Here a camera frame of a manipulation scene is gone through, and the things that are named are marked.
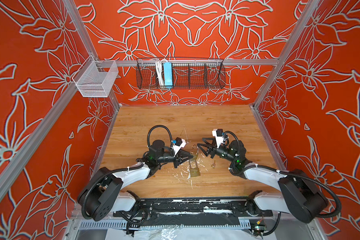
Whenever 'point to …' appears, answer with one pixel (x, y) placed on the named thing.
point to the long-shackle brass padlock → (195, 172)
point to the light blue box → (168, 75)
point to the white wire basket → (91, 83)
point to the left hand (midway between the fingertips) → (191, 155)
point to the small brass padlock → (195, 157)
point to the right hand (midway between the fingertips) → (199, 142)
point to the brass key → (213, 165)
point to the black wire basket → (208, 73)
